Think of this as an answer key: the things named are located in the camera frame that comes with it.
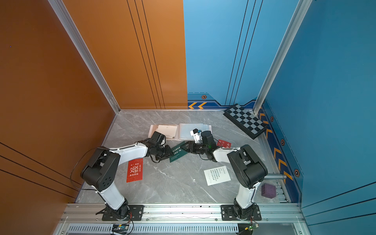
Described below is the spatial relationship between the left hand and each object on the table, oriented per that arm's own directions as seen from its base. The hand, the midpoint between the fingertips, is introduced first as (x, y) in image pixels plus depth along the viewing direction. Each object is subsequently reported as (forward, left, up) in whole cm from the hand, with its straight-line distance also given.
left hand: (174, 153), depth 94 cm
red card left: (-13, +23, -1) cm, 26 cm away
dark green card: (0, -2, +2) cm, 3 cm away
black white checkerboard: (+27, -52, +2) cm, 58 cm away
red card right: (+8, -32, -1) cm, 33 cm away
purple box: (-23, -52, +4) cm, 57 cm away
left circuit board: (-40, +24, -5) cm, 46 cm away
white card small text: (-13, -27, -2) cm, 30 cm away
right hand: (0, -6, +7) cm, 10 cm away
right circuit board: (-39, -41, -1) cm, 56 cm away
